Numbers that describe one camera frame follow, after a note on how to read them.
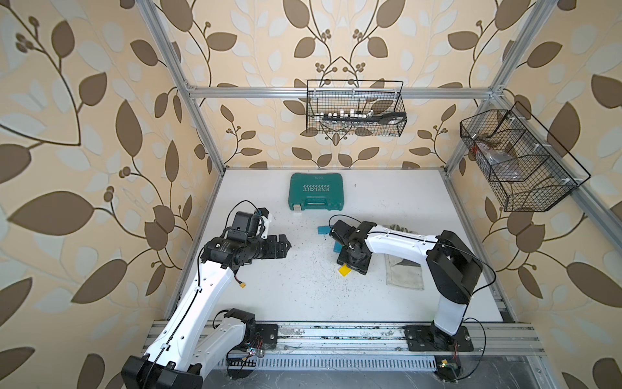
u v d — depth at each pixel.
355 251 0.65
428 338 0.72
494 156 0.73
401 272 0.86
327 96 0.91
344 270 0.87
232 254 0.50
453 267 0.48
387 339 0.75
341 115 0.82
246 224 0.57
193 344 0.40
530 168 0.72
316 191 1.05
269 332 0.77
